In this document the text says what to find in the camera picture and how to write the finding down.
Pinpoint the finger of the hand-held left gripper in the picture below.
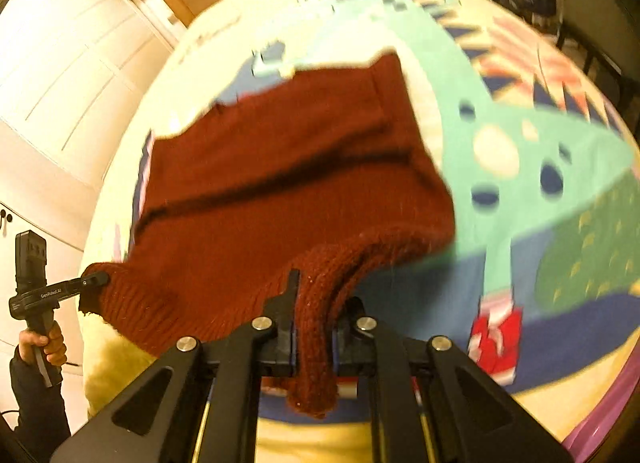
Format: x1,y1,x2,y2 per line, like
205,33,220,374
77,270,111,295

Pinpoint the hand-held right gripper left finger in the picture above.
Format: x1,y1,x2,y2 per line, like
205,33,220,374
50,269,301,463

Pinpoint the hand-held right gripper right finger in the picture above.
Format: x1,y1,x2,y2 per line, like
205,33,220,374
332,297,574,463

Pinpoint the maroon knit sweater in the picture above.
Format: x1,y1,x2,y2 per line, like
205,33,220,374
77,50,457,419

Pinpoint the person's left forearm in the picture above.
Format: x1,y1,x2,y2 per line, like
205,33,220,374
10,344,72,456

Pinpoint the person's left hand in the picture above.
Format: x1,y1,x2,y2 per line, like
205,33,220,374
18,320,68,368

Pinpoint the white wardrobe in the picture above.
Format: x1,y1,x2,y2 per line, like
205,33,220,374
0,0,191,366

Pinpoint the yellow dinosaur printed blanket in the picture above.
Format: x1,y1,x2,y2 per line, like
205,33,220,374
80,0,640,463

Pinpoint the black chair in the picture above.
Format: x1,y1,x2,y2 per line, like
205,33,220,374
555,18,627,111

